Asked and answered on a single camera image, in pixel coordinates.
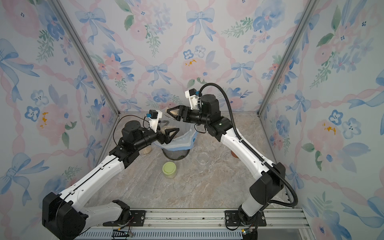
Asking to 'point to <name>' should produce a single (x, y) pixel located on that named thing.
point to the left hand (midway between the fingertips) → (173, 124)
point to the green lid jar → (169, 170)
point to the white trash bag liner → (181, 143)
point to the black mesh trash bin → (175, 155)
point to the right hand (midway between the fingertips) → (173, 110)
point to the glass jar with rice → (203, 158)
